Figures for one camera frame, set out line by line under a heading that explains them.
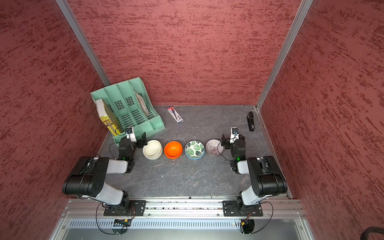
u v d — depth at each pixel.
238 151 0.70
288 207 0.76
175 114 1.14
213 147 0.94
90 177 0.45
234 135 0.78
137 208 0.74
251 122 1.07
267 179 0.45
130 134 0.79
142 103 1.04
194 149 0.94
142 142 0.85
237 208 0.72
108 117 0.81
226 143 0.83
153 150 0.92
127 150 0.70
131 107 1.14
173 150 0.93
